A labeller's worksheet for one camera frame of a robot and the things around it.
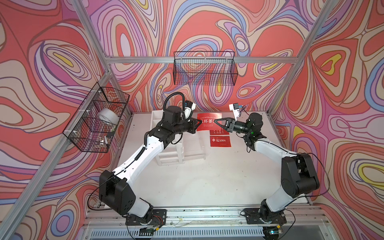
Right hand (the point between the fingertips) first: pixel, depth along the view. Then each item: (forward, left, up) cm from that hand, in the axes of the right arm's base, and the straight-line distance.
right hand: (214, 125), depth 77 cm
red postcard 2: (+8, -7, -27) cm, 29 cm away
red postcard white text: (+16, -7, -27) cm, 32 cm away
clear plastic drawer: (+5, +10, -27) cm, 29 cm away
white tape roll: (+4, +54, +6) cm, 55 cm away
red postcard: (+1, +3, +3) cm, 5 cm away
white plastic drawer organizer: (-8, +23, -13) cm, 28 cm away
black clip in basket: (-4, +54, 0) cm, 54 cm away
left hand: (-1, +6, +4) cm, 7 cm away
